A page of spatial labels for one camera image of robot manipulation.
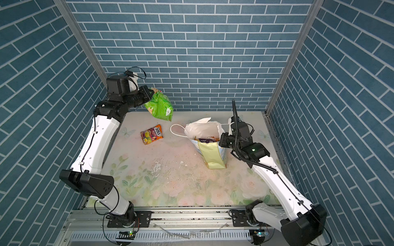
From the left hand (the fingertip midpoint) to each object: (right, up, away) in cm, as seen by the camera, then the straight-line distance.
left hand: (159, 90), depth 72 cm
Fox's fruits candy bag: (-15, -23, +30) cm, 41 cm away
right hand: (+30, -22, +4) cm, 38 cm away
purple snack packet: (+23, -26, +23) cm, 42 cm away
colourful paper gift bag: (+22, -23, +26) cm, 41 cm away
